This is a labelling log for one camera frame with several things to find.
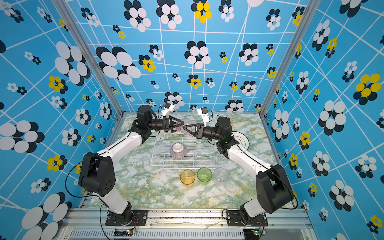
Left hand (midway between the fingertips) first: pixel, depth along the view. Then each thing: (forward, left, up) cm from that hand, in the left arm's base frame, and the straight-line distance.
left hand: (183, 126), depth 73 cm
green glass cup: (-13, -12, -28) cm, 33 cm away
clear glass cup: (-13, -21, -29) cm, 38 cm away
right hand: (-2, -1, +1) cm, 3 cm away
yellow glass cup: (-14, -2, -29) cm, 32 cm away
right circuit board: (-41, -33, -30) cm, 61 cm away
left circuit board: (-41, +30, -33) cm, 60 cm away
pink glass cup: (+1, -2, +2) cm, 3 cm away
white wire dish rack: (+3, -10, -31) cm, 33 cm away
